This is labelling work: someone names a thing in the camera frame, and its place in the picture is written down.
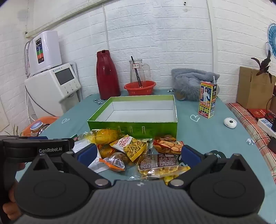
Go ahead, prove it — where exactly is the bowl with blue lid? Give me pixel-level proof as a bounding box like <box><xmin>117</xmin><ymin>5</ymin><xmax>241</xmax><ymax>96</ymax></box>
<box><xmin>30</xmin><ymin>122</ymin><xmax>43</xmax><ymax>132</ymax></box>

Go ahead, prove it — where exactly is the purple leaf plant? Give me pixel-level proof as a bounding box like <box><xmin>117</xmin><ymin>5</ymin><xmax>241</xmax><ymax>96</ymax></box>
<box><xmin>251</xmin><ymin>50</ymin><xmax>273</xmax><ymax>83</ymax></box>

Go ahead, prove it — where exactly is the plaid cloth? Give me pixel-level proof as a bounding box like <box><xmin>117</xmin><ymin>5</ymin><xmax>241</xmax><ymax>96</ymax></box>
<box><xmin>226</xmin><ymin>103</ymin><xmax>276</xmax><ymax>183</ymax></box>

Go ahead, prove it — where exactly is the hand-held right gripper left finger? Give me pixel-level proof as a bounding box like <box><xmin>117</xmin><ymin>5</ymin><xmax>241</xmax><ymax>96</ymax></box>
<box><xmin>30</xmin><ymin>143</ymin><xmax>111</xmax><ymax>188</ymax></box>

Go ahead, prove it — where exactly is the silver flexible hose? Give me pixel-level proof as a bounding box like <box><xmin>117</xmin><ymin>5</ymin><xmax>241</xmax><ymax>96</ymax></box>
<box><xmin>24</xmin><ymin>40</ymin><xmax>31</xmax><ymax>78</ymax></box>

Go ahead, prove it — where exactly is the glass pitcher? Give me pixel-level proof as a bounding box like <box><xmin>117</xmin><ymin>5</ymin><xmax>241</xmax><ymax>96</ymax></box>
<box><xmin>129</xmin><ymin>60</ymin><xmax>151</xmax><ymax>86</ymax></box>

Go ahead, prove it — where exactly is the red plastic basket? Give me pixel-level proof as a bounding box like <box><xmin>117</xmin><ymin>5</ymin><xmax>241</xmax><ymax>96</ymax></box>
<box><xmin>124</xmin><ymin>81</ymin><xmax>157</xmax><ymax>96</ymax></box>

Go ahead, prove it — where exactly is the black stirring stick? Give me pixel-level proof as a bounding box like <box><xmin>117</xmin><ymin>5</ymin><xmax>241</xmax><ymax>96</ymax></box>
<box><xmin>131</xmin><ymin>56</ymin><xmax>143</xmax><ymax>88</ymax></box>

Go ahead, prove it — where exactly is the white vertical wall pipe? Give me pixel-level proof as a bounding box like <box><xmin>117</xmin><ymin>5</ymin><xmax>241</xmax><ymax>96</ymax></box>
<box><xmin>103</xmin><ymin>0</ymin><xmax>108</xmax><ymax>58</ymax></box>

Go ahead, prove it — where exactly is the dark label peanut packet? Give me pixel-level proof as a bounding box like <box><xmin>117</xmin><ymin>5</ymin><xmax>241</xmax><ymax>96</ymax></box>
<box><xmin>137</xmin><ymin>153</ymin><xmax>191</xmax><ymax>178</ymax></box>

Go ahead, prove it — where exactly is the person's left hand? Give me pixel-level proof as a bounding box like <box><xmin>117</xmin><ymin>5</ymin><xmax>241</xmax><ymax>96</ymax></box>
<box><xmin>3</xmin><ymin>162</ymin><xmax>26</xmax><ymax>220</ymax></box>

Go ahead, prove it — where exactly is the teal printed tablecloth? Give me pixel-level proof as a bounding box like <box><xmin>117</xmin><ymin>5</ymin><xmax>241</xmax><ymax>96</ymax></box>
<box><xmin>13</xmin><ymin>89</ymin><xmax>276</xmax><ymax>224</ymax></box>

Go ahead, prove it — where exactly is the yellow puffy snack packet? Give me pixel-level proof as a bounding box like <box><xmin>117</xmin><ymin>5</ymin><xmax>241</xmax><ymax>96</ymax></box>
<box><xmin>91</xmin><ymin>129</ymin><xmax>120</xmax><ymax>145</ymax></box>

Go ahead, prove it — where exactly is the red booklet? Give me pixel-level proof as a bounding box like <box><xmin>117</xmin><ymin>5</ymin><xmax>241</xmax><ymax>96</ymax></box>
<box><xmin>247</xmin><ymin>108</ymin><xmax>272</xmax><ymax>119</ymax></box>

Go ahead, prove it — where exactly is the white water purifier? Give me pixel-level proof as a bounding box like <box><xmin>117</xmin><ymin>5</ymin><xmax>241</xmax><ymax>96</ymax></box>
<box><xmin>28</xmin><ymin>30</ymin><xmax>63</xmax><ymax>76</ymax></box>

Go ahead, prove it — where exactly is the blue fan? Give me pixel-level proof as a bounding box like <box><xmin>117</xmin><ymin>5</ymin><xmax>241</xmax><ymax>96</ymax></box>
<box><xmin>265</xmin><ymin>23</ymin><xmax>276</xmax><ymax>59</ymax></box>

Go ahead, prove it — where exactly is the white snack packet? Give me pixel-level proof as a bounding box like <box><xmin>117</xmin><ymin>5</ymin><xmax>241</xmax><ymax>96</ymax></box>
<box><xmin>87</xmin><ymin>147</ymin><xmax>108</xmax><ymax>173</ymax></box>

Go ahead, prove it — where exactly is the orange plastic basin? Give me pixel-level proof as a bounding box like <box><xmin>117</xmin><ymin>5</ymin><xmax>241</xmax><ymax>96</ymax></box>
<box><xmin>21</xmin><ymin>116</ymin><xmax>59</xmax><ymax>137</ymax></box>

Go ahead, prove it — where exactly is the white wall cable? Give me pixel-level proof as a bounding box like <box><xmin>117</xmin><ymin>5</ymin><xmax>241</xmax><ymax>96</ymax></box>
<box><xmin>206</xmin><ymin>0</ymin><xmax>214</xmax><ymax>74</ymax></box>

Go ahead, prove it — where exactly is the brown cardboard box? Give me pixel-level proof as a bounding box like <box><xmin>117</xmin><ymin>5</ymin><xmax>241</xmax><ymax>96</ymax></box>
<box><xmin>236</xmin><ymin>66</ymin><xmax>276</xmax><ymax>110</ymax></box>

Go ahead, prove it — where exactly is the metal pot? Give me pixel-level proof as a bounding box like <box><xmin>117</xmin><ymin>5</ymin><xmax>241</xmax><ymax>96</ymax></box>
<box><xmin>37</xmin><ymin>124</ymin><xmax>52</xmax><ymax>136</ymax></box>

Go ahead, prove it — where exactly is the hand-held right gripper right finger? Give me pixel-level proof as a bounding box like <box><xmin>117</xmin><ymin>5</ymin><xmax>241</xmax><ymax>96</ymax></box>
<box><xmin>168</xmin><ymin>145</ymin><xmax>248</xmax><ymax>187</ymax></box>

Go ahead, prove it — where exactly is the small white round device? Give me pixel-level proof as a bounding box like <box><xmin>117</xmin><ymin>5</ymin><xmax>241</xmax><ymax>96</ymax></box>
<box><xmin>224</xmin><ymin>117</ymin><xmax>238</xmax><ymax>127</ymax></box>

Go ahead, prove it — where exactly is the white dispenser with screen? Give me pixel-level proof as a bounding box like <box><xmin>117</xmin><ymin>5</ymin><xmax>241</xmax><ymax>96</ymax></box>
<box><xmin>24</xmin><ymin>63</ymin><xmax>82</xmax><ymax>118</ymax></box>

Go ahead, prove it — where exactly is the yellow juice carton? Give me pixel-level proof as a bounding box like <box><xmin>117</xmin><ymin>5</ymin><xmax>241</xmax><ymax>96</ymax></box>
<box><xmin>198</xmin><ymin>76</ymin><xmax>218</xmax><ymax>119</ymax></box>

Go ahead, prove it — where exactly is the green cardboard box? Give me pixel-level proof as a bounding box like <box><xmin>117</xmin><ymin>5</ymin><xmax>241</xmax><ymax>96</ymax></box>
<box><xmin>87</xmin><ymin>95</ymin><xmax>178</xmax><ymax>139</ymax></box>

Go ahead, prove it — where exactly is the grey fluffy cloth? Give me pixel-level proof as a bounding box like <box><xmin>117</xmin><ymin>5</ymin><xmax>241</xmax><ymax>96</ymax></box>
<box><xmin>171</xmin><ymin>68</ymin><xmax>220</xmax><ymax>101</ymax></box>

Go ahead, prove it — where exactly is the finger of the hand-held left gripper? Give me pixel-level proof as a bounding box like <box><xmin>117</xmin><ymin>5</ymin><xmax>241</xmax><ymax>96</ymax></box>
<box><xmin>27</xmin><ymin>136</ymin><xmax>75</xmax><ymax>148</ymax></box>

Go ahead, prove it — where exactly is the small orange barcode packet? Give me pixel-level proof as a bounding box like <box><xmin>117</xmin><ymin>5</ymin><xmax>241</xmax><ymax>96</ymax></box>
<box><xmin>104</xmin><ymin>155</ymin><xmax>126</xmax><ymax>172</ymax></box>

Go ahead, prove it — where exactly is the yellow stick snack packet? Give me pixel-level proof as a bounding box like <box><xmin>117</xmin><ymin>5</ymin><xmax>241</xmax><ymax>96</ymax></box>
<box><xmin>110</xmin><ymin>135</ymin><xmax>147</xmax><ymax>162</ymax></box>

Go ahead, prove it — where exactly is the red orange snack packet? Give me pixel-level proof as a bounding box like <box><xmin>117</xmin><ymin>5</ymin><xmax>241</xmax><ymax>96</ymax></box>
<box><xmin>153</xmin><ymin>139</ymin><xmax>184</xmax><ymax>155</ymax></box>

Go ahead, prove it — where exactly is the clear brown cake packet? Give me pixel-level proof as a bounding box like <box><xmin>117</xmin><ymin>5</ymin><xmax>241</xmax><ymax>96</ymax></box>
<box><xmin>114</xmin><ymin>152</ymin><xmax>130</xmax><ymax>166</ymax></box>

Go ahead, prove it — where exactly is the white power strip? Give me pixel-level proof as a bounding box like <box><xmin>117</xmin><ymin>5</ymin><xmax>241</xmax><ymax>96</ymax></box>
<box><xmin>258</xmin><ymin>118</ymin><xmax>276</xmax><ymax>138</ymax></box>

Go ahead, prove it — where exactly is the red thermos jug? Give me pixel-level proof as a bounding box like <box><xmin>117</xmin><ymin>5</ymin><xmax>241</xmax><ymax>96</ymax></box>
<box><xmin>96</xmin><ymin>49</ymin><xmax>121</xmax><ymax>100</ymax></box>

